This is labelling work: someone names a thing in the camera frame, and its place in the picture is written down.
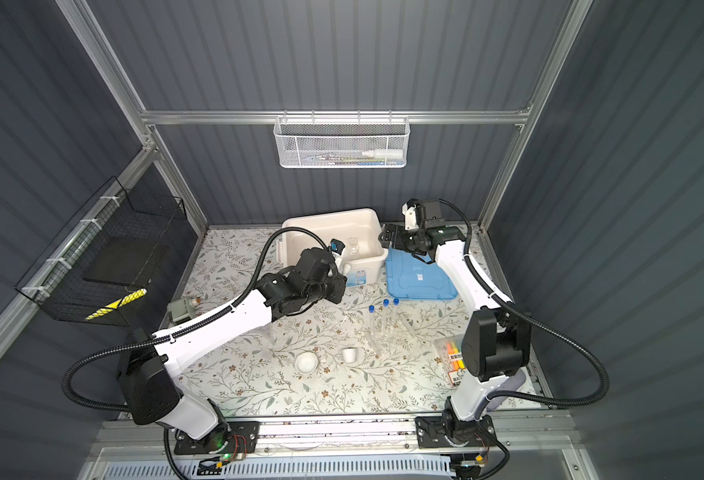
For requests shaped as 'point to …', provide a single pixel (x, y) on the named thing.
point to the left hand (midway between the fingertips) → (345, 278)
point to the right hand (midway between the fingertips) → (396, 239)
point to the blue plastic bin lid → (410, 278)
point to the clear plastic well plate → (408, 343)
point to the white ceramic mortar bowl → (306, 362)
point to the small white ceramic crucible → (349, 355)
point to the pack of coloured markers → (450, 349)
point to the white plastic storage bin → (360, 232)
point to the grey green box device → (179, 311)
